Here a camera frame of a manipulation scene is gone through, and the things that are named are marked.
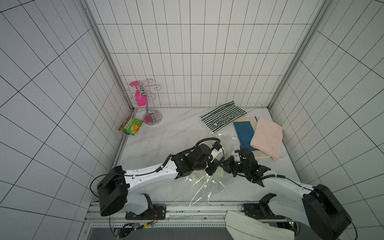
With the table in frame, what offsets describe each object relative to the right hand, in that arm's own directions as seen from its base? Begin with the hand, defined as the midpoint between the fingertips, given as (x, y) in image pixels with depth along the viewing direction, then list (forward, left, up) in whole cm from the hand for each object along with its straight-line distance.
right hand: (216, 160), depth 83 cm
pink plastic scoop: (+37, +52, +11) cm, 64 cm away
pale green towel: (-7, -1, 0) cm, 7 cm away
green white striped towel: (+41, -6, -6) cm, 41 cm away
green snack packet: (+21, +58, +1) cm, 61 cm away
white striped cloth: (-29, -12, -7) cm, 32 cm away
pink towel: (+22, -37, -7) cm, 43 cm away
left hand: (-6, +1, +7) cm, 9 cm away
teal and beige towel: (+30, -22, -7) cm, 38 cm away
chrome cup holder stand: (+35, +49, -6) cm, 61 cm away
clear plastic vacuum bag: (-14, +8, 0) cm, 16 cm away
